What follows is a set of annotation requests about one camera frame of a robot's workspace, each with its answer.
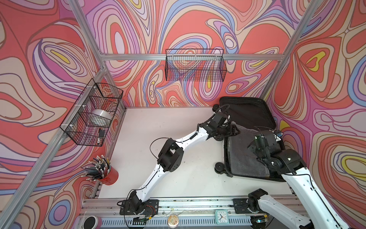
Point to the black wire basket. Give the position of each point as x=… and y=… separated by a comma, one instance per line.
x=195, y=65
x=82, y=126

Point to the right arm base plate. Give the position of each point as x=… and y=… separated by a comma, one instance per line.
x=241, y=206

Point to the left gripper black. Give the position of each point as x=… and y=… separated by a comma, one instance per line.
x=229, y=133

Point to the small teal clock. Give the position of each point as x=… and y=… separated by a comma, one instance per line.
x=221, y=217

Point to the round beige badge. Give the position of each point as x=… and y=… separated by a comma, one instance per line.
x=173, y=221

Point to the red pen cup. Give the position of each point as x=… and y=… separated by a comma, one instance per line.
x=100, y=169

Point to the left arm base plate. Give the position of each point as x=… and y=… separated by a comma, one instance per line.
x=150, y=207

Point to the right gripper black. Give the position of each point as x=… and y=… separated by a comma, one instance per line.
x=251, y=147

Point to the black wire basket left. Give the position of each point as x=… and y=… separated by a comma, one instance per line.
x=82, y=126

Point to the black round speaker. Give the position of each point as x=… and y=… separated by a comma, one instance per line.
x=92, y=222

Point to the grey towel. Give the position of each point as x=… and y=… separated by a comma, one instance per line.
x=242, y=161

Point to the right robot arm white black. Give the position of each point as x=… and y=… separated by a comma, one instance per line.
x=292, y=168

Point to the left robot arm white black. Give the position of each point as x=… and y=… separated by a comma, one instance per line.
x=218, y=126

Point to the small black device in basket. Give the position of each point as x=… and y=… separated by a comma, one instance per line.
x=101, y=134

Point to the black wire basket back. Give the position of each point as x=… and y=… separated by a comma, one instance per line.
x=195, y=65

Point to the black suitcase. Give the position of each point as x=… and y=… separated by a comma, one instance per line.
x=251, y=113

